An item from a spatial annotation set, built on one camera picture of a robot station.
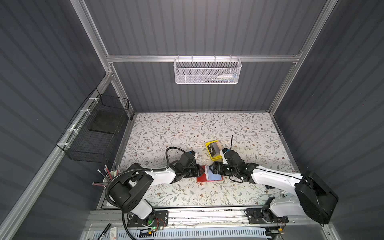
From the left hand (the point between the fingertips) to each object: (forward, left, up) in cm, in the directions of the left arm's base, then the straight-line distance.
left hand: (204, 171), depth 87 cm
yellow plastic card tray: (+7, -8, +1) cm, 11 cm away
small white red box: (-27, +45, -2) cm, 53 cm away
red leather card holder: (-2, -3, -1) cm, 4 cm away
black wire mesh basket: (+12, +56, +25) cm, 62 cm away
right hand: (-1, -6, +3) cm, 7 cm away
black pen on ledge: (-28, +51, -3) cm, 58 cm away
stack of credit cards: (+13, -8, +3) cm, 16 cm away
